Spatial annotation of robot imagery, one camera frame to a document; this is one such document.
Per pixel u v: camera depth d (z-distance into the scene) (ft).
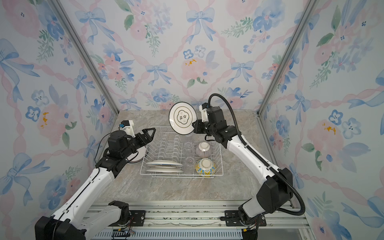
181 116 2.63
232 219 2.39
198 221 2.43
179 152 3.07
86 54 2.83
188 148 2.86
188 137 3.11
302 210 1.28
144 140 2.21
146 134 2.22
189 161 2.69
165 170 2.57
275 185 1.34
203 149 3.03
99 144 3.48
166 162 2.55
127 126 2.24
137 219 2.43
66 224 1.28
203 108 2.30
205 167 2.75
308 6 2.27
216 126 1.91
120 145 1.89
